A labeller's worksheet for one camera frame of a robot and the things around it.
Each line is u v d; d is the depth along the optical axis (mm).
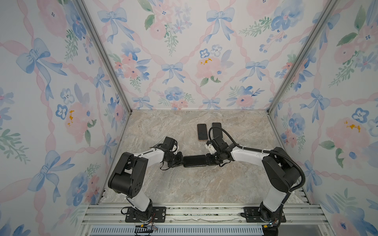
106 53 874
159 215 738
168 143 764
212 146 782
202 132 1069
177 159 826
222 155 713
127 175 475
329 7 692
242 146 621
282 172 474
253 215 732
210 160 814
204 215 751
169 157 774
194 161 921
